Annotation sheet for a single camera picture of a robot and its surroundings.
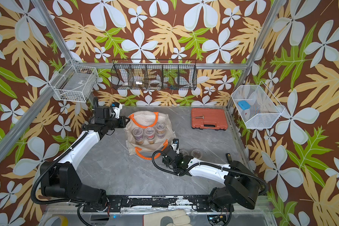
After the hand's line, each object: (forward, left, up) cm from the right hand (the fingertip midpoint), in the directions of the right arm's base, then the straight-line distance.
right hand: (166, 154), depth 86 cm
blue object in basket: (+24, -49, +19) cm, 58 cm away
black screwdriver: (0, -41, -4) cm, 41 cm away
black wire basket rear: (+49, +9, +25) cm, 56 cm away
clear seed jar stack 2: (+13, +11, +6) cm, 18 cm away
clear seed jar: (+2, -11, -1) cm, 12 cm away
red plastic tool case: (+30, -33, -1) cm, 45 cm away
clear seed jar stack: (+12, +18, +6) cm, 22 cm away
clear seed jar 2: (+2, -20, -2) cm, 20 cm away
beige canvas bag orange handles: (+20, +14, +10) cm, 27 cm away
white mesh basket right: (+21, -56, +20) cm, 63 cm away
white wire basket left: (+35, +57, +28) cm, 72 cm away
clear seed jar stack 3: (+16, +4, +5) cm, 18 cm away
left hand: (+17, +22, +16) cm, 33 cm away
